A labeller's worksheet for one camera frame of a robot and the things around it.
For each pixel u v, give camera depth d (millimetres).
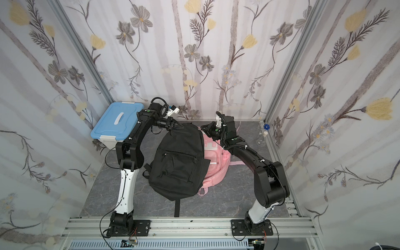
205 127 827
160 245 702
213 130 757
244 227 734
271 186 460
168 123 824
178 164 859
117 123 956
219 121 789
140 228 734
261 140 1067
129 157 638
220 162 930
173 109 878
